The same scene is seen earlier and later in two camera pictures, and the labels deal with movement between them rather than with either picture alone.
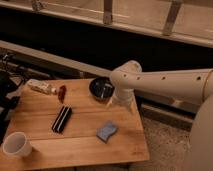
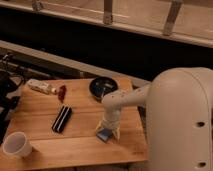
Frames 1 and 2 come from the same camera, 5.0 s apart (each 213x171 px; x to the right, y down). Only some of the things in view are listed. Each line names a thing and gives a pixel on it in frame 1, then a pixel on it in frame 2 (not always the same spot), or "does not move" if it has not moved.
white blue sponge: [104, 132] does not move
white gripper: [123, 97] → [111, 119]
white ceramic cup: [17, 144] does not move
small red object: [61, 93] does not move
